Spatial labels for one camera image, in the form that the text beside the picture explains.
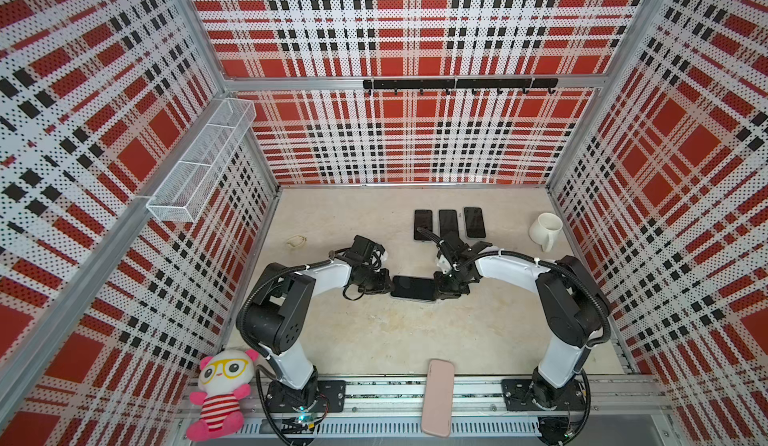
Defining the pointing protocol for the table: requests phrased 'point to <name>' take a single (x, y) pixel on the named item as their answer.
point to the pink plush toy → (225, 378)
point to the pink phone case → (439, 397)
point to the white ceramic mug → (545, 229)
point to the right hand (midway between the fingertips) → (438, 297)
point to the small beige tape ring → (297, 241)
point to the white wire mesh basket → (180, 192)
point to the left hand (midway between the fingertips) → (392, 292)
